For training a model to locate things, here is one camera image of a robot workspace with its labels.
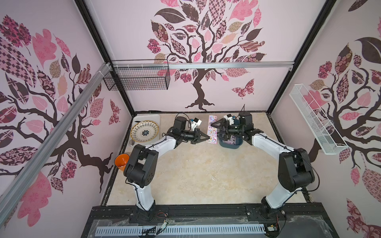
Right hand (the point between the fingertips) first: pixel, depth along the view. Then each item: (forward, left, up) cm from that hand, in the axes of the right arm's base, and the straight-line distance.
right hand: (212, 131), depth 83 cm
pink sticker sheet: (0, 0, -1) cm, 1 cm away
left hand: (-4, +3, -3) cm, 6 cm away
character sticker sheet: (+6, -16, -20) cm, 26 cm away
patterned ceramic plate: (+16, +47, -19) cm, 53 cm away
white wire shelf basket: (-8, -57, +5) cm, 57 cm away
